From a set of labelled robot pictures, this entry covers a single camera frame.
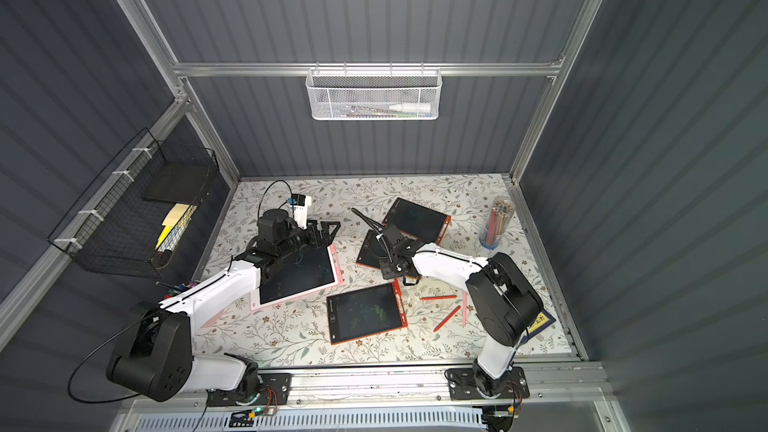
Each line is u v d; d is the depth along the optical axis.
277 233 0.67
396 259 0.68
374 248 1.02
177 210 0.76
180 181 0.79
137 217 0.74
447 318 0.85
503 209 0.87
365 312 0.87
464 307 0.87
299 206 0.76
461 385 0.73
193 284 0.79
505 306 0.46
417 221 1.08
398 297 0.89
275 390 0.73
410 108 0.89
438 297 0.89
